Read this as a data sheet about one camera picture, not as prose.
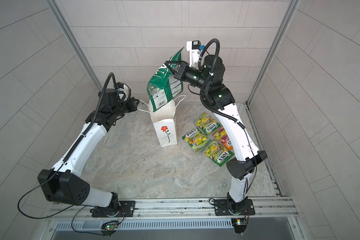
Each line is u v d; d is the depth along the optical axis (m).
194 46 0.50
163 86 0.53
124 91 0.61
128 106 0.66
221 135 0.95
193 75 0.50
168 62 0.55
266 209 0.72
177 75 0.50
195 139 0.94
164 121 0.76
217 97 0.45
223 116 0.44
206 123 1.02
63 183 0.39
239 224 0.68
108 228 0.65
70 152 0.43
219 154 0.87
